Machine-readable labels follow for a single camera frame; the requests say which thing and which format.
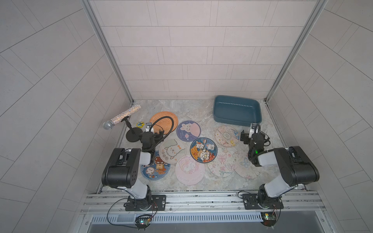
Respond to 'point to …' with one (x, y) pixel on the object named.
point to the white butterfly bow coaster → (224, 164)
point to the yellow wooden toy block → (140, 124)
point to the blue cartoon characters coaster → (157, 171)
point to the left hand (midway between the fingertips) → (154, 128)
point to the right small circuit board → (268, 219)
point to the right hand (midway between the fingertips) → (250, 129)
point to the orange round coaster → (163, 121)
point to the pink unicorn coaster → (189, 172)
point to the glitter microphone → (109, 124)
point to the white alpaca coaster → (172, 151)
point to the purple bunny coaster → (188, 130)
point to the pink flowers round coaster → (227, 136)
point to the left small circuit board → (142, 222)
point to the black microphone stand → (133, 134)
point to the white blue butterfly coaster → (243, 167)
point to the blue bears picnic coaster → (203, 150)
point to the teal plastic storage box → (237, 110)
